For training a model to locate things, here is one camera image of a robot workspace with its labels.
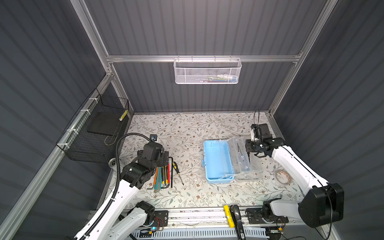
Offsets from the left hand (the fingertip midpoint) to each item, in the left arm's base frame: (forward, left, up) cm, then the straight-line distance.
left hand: (155, 152), depth 74 cm
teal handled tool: (-8, +2, -21) cm, 22 cm away
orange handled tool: (-4, +3, -20) cm, 21 cm away
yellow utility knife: (-3, -3, -20) cm, 20 cm away
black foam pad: (+16, +26, +6) cm, 31 cm away
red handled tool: (-2, -4, -21) cm, 21 cm away
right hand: (+5, -53, -6) cm, 53 cm away
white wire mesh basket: (+76, -35, +1) cm, 83 cm away
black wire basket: (+7, +30, +5) cm, 31 cm away
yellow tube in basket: (+20, +19, +6) cm, 28 cm away
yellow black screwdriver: (0, -9, -20) cm, 22 cm away
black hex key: (0, -6, -21) cm, 22 cm away
